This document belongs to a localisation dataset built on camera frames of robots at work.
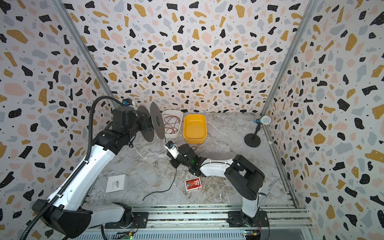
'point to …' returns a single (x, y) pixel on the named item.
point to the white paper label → (117, 183)
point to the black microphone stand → (253, 140)
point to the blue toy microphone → (264, 120)
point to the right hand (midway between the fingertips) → (164, 151)
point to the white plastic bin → (178, 113)
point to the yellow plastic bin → (195, 130)
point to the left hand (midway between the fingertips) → (143, 114)
